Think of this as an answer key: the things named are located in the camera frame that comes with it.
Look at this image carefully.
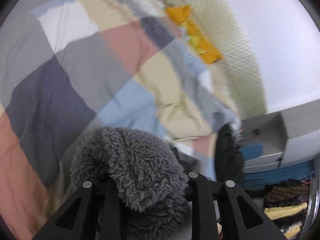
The yellow pillow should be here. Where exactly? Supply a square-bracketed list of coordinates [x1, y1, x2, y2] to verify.
[165, 5, 223, 64]

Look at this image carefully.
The cream quilted headboard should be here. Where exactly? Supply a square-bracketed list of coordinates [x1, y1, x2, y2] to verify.
[164, 0, 267, 119]

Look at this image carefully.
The blue curtain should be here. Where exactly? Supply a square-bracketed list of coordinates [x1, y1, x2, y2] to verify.
[244, 160, 315, 184]

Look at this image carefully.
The grey fleece jacket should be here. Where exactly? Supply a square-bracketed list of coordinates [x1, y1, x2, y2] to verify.
[65, 127, 191, 239]

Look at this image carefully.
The blue chair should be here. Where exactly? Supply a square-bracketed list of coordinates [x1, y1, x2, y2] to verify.
[239, 144, 263, 161]

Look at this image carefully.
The patchwork quilt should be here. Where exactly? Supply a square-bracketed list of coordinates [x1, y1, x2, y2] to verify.
[1, 0, 240, 239]

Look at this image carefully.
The black jacket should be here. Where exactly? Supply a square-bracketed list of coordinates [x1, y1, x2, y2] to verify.
[215, 125, 245, 185]

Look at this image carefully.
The grey wardrobe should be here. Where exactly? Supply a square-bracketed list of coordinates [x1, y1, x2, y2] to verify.
[240, 100, 319, 174]

